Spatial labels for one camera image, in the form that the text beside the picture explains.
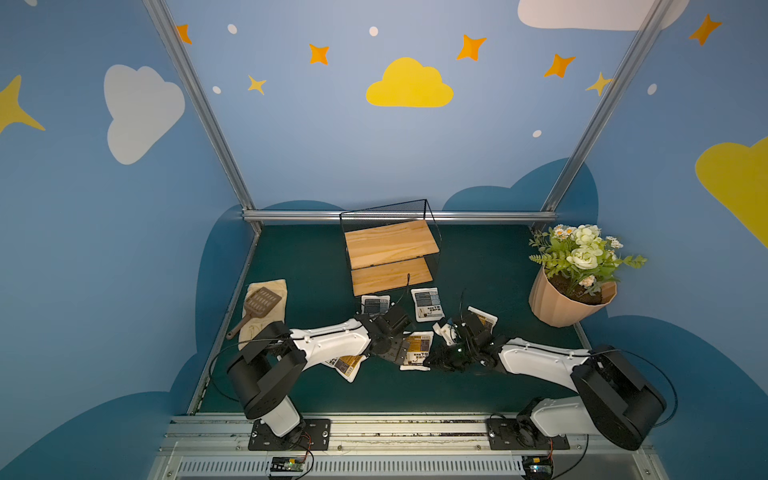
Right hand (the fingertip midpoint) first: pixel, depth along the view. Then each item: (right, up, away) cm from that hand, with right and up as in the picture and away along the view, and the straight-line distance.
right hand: (427, 360), depth 85 cm
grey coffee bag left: (-16, +14, +13) cm, 25 cm away
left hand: (-11, +4, +4) cm, 12 cm away
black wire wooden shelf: (-11, +33, +12) cm, 37 cm away
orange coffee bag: (-2, +4, +4) cm, 6 cm away
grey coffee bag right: (+2, +14, +14) cm, 19 cm away
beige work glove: (-54, +7, +9) cm, 55 cm away
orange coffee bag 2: (-23, -1, -1) cm, 23 cm away
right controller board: (+26, -23, -12) cm, 36 cm away
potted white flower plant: (+36, +26, -12) cm, 46 cm away
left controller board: (-36, -21, -13) cm, 44 cm away
